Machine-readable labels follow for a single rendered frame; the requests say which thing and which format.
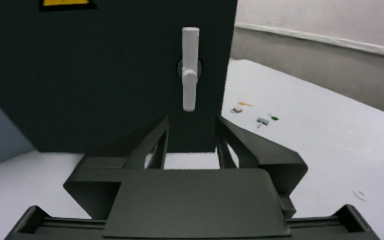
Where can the black wall cabinet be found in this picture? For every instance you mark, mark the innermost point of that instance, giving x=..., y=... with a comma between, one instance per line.
x=78, y=74

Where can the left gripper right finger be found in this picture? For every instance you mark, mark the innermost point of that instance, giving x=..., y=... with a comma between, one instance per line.
x=285, y=166

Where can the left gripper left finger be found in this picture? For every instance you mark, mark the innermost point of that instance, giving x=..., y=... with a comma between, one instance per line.
x=130, y=151

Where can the grey wall panel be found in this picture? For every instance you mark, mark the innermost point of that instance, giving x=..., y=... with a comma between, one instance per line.
x=12, y=140

